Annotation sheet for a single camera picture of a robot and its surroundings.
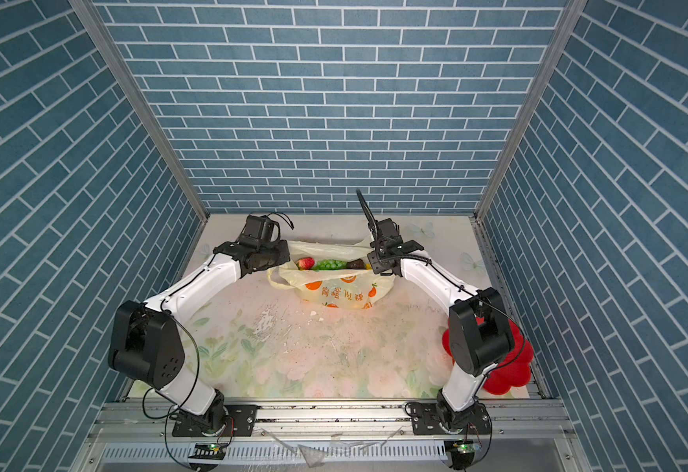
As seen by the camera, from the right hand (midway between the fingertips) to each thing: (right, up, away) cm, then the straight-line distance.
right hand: (380, 253), depth 92 cm
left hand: (-29, +1, -2) cm, 29 cm away
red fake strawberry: (-25, -4, +8) cm, 27 cm away
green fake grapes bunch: (-17, -4, +8) cm, 19 cm away
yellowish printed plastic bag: (-15, -6, -7) cm, 17 cm away
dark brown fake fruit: (-8, -4, +7) cm, 11 cm away
